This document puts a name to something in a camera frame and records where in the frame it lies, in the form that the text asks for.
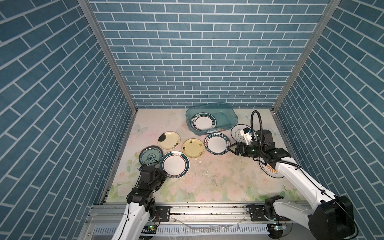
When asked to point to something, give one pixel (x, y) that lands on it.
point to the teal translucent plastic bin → (226, 115)
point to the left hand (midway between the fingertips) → (170, 172)
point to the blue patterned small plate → (151, 155)
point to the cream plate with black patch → (169, 140)
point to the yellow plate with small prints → (193, 148)
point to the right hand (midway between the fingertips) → (233, 149)
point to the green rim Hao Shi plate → (217, 143)
